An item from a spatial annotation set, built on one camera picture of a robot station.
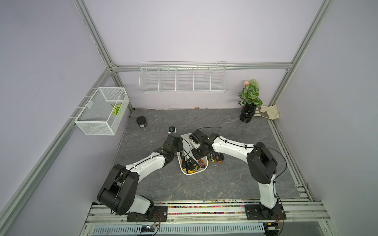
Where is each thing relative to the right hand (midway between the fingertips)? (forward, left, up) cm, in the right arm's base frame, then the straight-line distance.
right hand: (196, 153), depth 91 cm
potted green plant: (+28, -35, +19) cm, 49 cm away
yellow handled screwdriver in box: (-12, +4, 0) cm, 12 cm away
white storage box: (-7, +4, 0) cm, 8 cm away
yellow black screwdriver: (-2, -10, -3) cm, 11 cm away
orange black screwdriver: (-2, -8, -4) cm, 9 cm away
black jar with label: (+27, +40, -1) cm, 48 cm away
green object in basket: (+15, +44, +25) cm, 53 cm away
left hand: (+6, +11, +5) cm, 14 cm away
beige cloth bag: (+39, -62, -4) cm, 73 cm away
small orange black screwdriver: (-4, -14, -3) cm, 15 cm away
